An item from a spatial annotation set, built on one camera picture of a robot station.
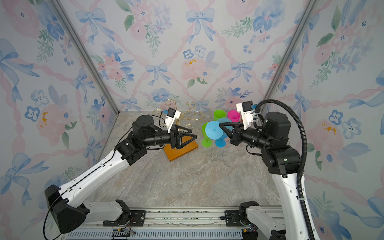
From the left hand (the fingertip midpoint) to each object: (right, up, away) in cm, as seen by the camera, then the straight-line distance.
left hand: (193, 133), depth 59 cm
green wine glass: (+16, +11, +39) cm, 44 cm away
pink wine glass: (+27, +10, +41) cm, 50 cm away
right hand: (+10, +3, -2) cm, 11 cm away
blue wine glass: (+19, -8, +44) cm, 48 cm away
